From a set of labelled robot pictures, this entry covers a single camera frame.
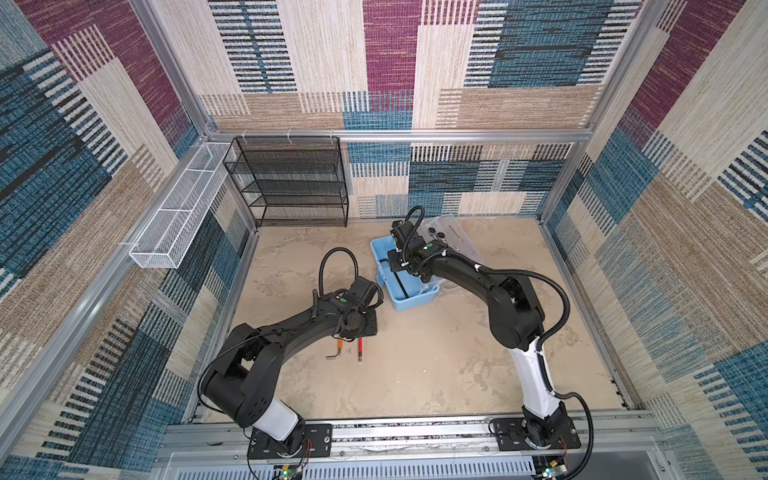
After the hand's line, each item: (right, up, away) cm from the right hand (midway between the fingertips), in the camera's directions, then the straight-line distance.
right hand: (397, 260), depth 98 cm
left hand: (-8, -18, -9) cm, 22 cm away
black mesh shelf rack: (-38, +28, +13) cm, 49 cm away
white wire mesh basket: (-70, +9, -4) cm, 71 cm away
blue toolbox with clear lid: (+20, +6, +2) cm, 21 cm away
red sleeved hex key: (-11, -25, -10) cm, 29 cm away
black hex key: (+1, -9, +4) cm, 10 cm away
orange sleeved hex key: (-17, -25, -8) cm, 32 cm away
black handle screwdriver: (+14, +8, +2) cm, 16 cm away
